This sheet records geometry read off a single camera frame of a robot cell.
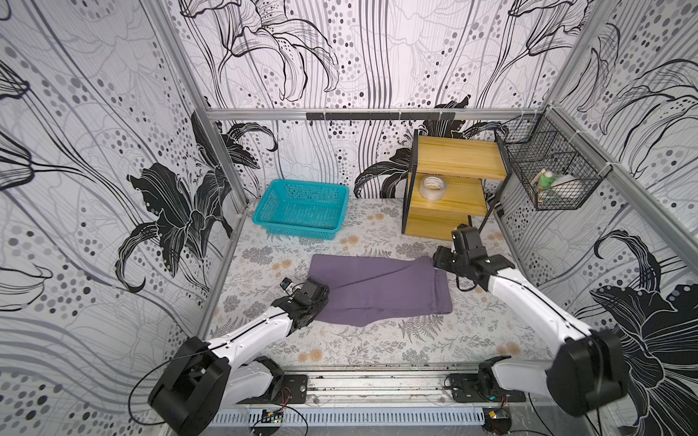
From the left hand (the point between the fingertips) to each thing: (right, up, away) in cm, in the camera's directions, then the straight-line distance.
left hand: (324, 304), depth 88 cm
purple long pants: (+14, +4, +4) cm, 15 cm away
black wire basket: (+76, +46, 0) cm, 89 cm away
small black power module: (+48, -25, -18) cm, 57 cm away
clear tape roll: (+39, +40, +12) cm, 57 cm away
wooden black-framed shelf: (+46, +42, +12) cm, 63 cm away
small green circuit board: (-11, -26, -16) cm, 32 cm away
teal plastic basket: (-13, +33, +30) cm, 47 cm away
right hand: (+39, +17, -1) cm, 42 cm away
